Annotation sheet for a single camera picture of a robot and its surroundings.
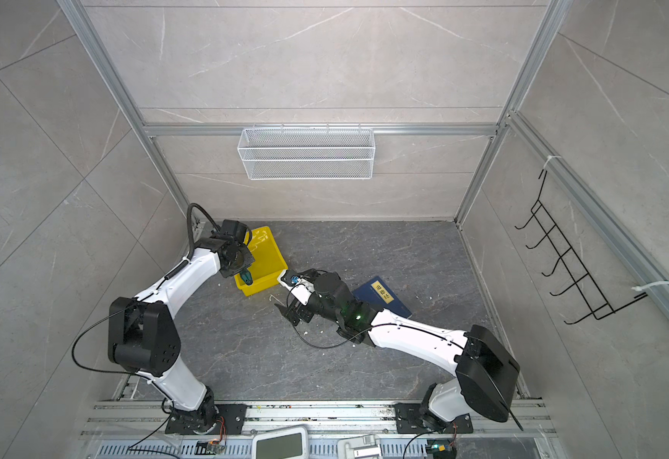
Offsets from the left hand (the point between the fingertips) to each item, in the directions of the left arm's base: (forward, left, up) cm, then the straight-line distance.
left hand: (243, 255), depth 91 cm
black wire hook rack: (-32, -85, +20) cm, 93 cm away
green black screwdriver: (-8, -2, 0) cm, 9 cm away
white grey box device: (-52, -36, -12) cm, 64 cm away
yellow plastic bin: (+3, -6, -9) cm, 12 cm away
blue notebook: (-8, -44, -13) cm, 47 cm away
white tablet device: (-50, -18, -9) cm, 54 cm away
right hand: (-17, -17, +8) cm, 25 cm away
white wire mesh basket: (+33, -21, +16) cm, 42 cm away
